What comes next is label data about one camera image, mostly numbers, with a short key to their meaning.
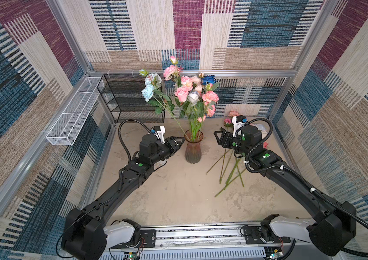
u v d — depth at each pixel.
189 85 0.71
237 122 0.67
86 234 0.39
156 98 0.74
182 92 0.68
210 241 0.73
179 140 0.73
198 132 0.85
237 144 0.64
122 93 1.08
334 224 0.38
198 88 0.79
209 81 0.76
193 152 0.94
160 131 0.71
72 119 0.96
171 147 0.66
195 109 0.76
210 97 0.71
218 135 0.73
